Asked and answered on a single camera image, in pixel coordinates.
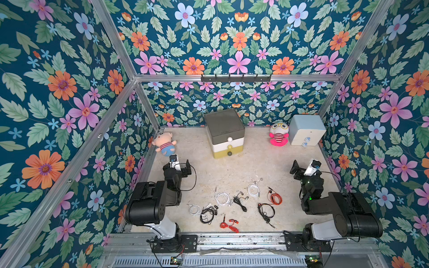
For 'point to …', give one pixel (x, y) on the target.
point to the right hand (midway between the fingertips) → (305, 162)
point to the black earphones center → (237, 200)
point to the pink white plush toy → (279, 134)
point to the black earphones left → (207, 214)
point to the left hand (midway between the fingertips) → (180, 159)
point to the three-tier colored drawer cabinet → (232, 148)
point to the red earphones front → (224, 225)
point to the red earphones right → (272, 197)
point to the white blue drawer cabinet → (307, 130)
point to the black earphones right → (267, 211)
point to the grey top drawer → (224, 125)
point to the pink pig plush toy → (163, 140)
